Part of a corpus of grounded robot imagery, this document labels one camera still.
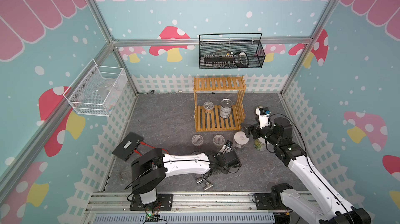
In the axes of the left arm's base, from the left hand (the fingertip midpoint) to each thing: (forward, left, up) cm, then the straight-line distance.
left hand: (221, 162), depth 82 cm
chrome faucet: (-11, +7, -3) cm, 13 cm away
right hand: (+15, -13, +17) cm, 27 cm away
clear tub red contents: (+12, +13, +1) cm, 18 cm away
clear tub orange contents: (+12, +1, 0) cm, 12 cm away
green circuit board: (-24, +34, -7) cm, 42 cm away
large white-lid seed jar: (+10, -11, +4) cm, 15 cm away
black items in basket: (+49, -11, +30) cm, 59 cm away
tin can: (+31, -4, +8) cm, 32 cm away
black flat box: (+10, +54, -4) cm, 55 cm away
